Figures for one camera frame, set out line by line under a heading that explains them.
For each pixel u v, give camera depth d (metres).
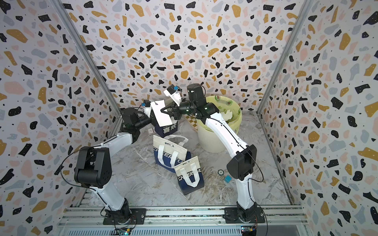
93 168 0.48
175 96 0.63
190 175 0.73
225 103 0.90
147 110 0.77
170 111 0.70
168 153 0.76
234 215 0.73
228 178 0.86
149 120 0.79
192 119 1.13
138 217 0.73
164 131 0.92
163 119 0.71
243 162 0.49
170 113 0.69
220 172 0.90
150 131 1.07
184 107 0.64
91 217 0.75
